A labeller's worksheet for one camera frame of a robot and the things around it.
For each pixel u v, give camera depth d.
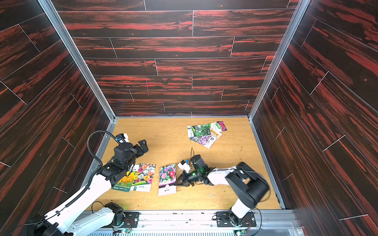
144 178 0.89
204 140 1.04
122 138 0.68
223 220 0.73
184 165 0.82
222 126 1.15
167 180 0.83
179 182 0.80
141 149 0.72
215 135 1.07
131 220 0.72
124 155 0.58
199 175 0.72
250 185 0.46
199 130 1.11
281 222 0.74
